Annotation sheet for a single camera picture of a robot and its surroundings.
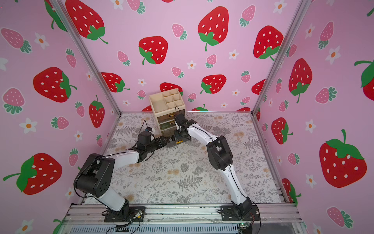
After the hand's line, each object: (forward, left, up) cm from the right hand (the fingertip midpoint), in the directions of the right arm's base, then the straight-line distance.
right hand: (181, 133), depth 102 cm
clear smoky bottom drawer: (-7, +3, -1) cm, 7 cm away
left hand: (-8, +9, +3) cm, 13 cm away
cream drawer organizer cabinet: (+8, +9, +19) cm, 23 cm away
